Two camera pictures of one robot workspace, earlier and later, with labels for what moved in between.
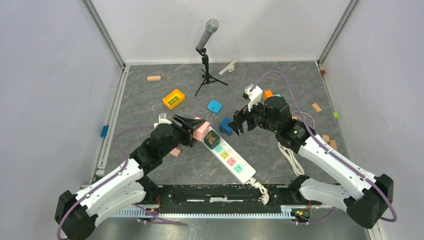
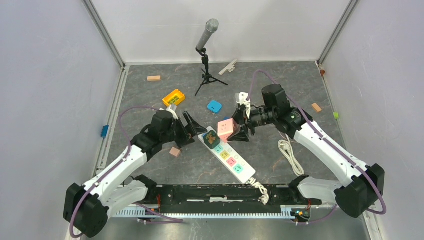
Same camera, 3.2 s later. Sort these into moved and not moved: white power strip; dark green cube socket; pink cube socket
Moved: pink cube socket
Not moved: dark green cube socket; white power strip
